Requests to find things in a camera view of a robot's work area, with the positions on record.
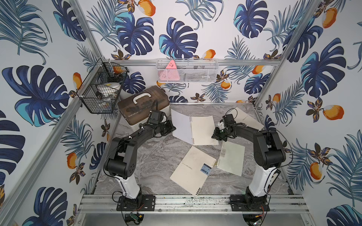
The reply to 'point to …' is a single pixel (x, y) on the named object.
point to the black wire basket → (102, 71)
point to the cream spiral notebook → (197, 130)
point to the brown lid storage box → (136, 108)
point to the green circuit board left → (135, 217)
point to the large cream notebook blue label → (192, 172)
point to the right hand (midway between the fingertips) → (212, 136)
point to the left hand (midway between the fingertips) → (176, 125)
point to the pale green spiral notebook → (231, 158)
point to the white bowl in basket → (108, 89)
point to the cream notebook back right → (245, 117)
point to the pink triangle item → (170, 72)
